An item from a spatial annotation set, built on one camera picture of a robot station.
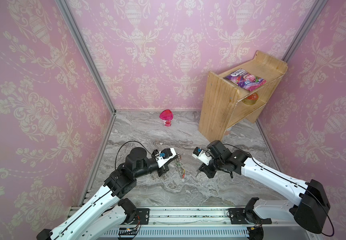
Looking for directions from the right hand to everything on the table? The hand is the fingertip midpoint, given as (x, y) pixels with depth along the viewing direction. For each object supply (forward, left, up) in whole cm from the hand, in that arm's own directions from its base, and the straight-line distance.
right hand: (201, 168), depth 79 cm
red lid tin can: (+38, -36, +12) cm, 54 cm away
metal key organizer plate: (-3, +12, +12) cm, 17 cm away
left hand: (-2, +13, +16) cm, 21 cm away
